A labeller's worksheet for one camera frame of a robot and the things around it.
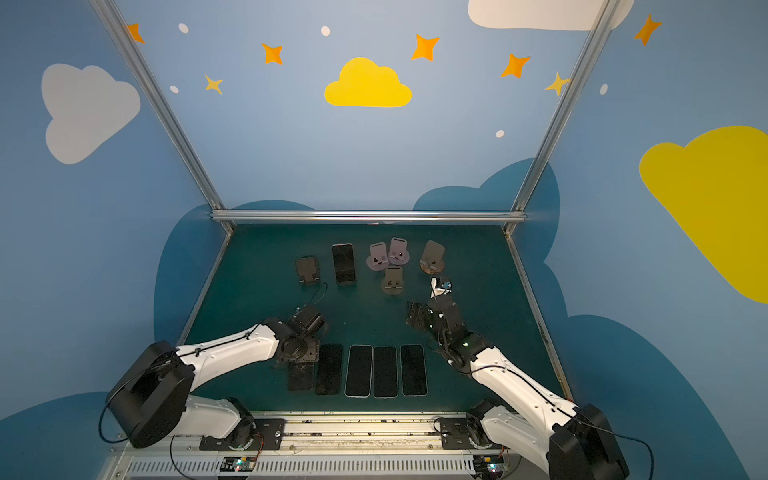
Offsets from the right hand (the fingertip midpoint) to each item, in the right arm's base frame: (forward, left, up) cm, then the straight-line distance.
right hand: (422, 301), depth 84 cm
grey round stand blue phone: (+13, +9, -11) cm, 19 cm away
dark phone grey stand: (-15, +27, -16) cm, 34 cm away
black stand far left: (+16, +39, -8) cm, 43 cm away
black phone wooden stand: (-16, +10, -12) cm, 23 cm away
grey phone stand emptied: (+22, +15, -9) cm, 28 cm away
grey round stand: (+25, +7, -10) cm, 28 cm away
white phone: (-16, +17, -13) cm, 27 cm away
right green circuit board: (-37, -17, -15) cm, 43 cm away
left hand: (-12, +32, -13) cm, 37 cm away
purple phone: (+18, +26, -7) cm, 32 cm away
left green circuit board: (-40, +44, -13) cm, 61 cm away
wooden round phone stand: (+21, -5, -12) cm, 24 cm away
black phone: (-19, +33, -12) cm, 40 cm away
